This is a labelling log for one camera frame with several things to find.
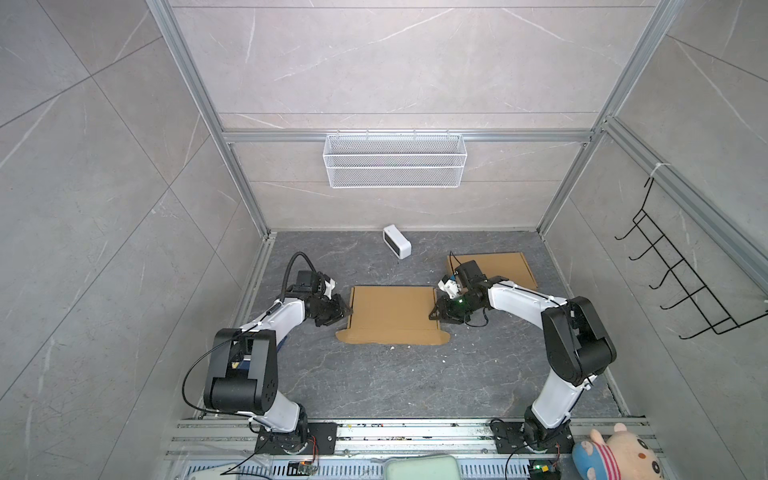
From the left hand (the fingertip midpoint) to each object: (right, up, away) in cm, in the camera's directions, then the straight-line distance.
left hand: (348, 306), depth 91 cm
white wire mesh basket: (+15, +49, +9) cm, 52 cm away
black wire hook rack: (+80, +3, -32) cm, 86 cm away
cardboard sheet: (+16, -3, -1) cm, 16 cm away
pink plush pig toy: (+65, -29, -26) cm, 76 cm away
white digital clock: (+14, +22, +17) cm, 31 cm away
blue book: (-21, -12, -1) cm, 24 cm away
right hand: (+27, -3, +1) cm, 27 cm away
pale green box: (+21, -33, -24) cm, 46 cm away
